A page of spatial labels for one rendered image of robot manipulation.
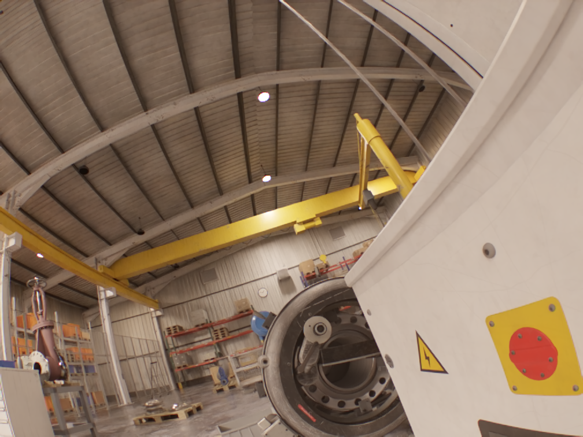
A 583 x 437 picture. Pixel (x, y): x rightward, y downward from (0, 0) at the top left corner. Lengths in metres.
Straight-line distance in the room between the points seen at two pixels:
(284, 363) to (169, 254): 12.37
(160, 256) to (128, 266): 1.77
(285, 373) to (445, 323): 0.90
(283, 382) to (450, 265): 0.95
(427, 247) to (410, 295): 0.06
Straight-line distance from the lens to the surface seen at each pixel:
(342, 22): 9.53
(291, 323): 1.09
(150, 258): 13.61
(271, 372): 1.09
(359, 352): 1.14
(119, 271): 14.22
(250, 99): 10.16
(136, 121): 8.86
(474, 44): 0.67
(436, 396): 0.31
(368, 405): 1.32
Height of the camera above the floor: 0.78
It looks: 24 degrees up
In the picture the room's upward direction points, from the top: 23 degrees counter-clockwise
